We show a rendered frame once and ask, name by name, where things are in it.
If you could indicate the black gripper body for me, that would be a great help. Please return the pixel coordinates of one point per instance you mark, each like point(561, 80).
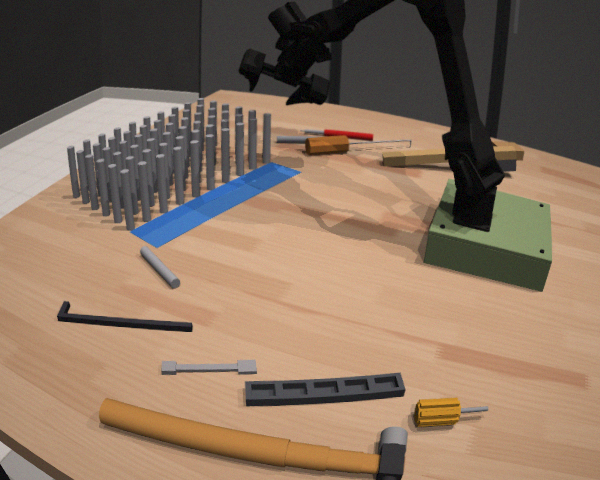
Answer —
point(253, 62)

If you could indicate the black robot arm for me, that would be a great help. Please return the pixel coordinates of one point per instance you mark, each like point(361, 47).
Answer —
point(468, 145)

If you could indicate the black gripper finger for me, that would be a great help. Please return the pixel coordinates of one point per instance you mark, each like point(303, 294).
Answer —
point(253, 82)
point(298, 97)

